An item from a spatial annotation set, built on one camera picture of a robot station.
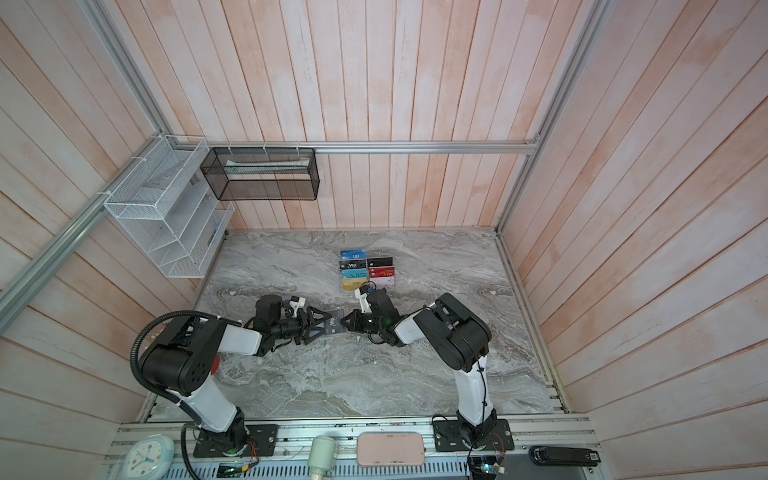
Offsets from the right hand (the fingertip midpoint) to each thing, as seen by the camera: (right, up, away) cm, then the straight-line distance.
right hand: (340, 322), depth 94 cm
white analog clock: (-42, -27, -25) cm, 56 cm away
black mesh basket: (-29, +50, +9) cm, 59 cm away
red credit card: (+13, +16, +7) cm, 22 cm away
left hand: (-3, 0, -4) cm, 5 cm away
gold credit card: (+3, +11, +7) cm, 14 cm away
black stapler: (+55, -25, -26) cm, 66 cm away
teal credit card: (+4, +15, +7) cm, 18 cm away
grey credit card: (-1, +2, +2) cm, 3 cm away
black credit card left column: (+3, +18, +7) cm, 20 cm away
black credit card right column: (+12, +19, +7) cm, 24 cm away
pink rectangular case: (+15, -26, -22) cm, 38 cm away
